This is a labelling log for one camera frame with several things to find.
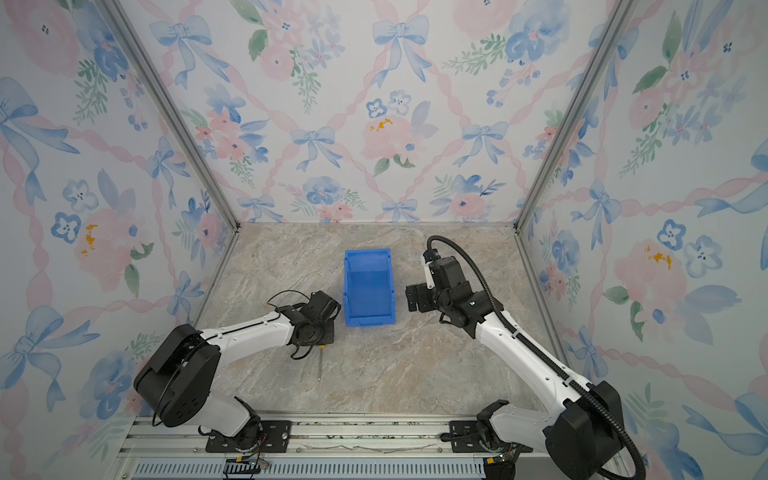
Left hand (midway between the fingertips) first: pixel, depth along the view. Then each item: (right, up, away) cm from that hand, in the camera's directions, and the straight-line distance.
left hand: (328, 332), depth 90 cm
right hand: (+27, +15, -9) cm, 32 cm away
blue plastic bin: (+11, +12, +13) cm, 21 cm away
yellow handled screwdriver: (-1, -4, -4) cm, 6 cm away
